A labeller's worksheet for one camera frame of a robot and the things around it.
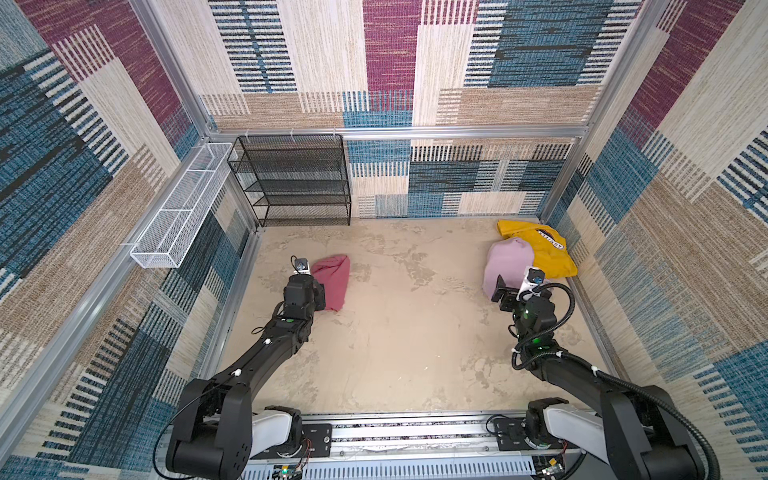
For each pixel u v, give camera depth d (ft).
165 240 2.33
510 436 2.41
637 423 1.38
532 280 2.37
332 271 3.24
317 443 2.40
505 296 2.59
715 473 1.21
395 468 2.55
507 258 3.31
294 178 3.55
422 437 2.49
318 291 2.73
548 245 3.45
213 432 1.33
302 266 2.50
